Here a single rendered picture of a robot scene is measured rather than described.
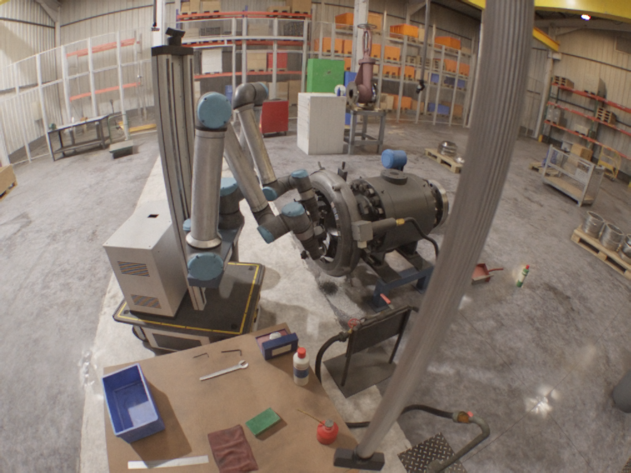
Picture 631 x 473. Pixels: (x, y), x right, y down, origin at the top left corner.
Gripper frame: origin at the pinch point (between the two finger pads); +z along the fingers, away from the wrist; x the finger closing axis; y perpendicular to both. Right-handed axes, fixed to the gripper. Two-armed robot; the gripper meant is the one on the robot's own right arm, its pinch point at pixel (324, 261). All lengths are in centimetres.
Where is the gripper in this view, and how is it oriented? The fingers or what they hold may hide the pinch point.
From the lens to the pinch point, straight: 150.1
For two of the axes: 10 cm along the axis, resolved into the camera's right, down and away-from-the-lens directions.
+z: 3.4, 7.0, 6.3
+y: -9.3, 3.5, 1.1
